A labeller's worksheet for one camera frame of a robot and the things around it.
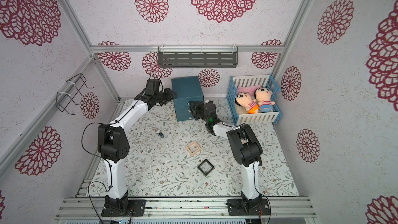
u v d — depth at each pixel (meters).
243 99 1.02
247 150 0.54
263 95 1.02
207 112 0.77
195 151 0.92
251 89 1.12
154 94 0.75
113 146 0.54
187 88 0.97
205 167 0.87
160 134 1.00
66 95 0.74
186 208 0.76
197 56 0.93
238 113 1.03
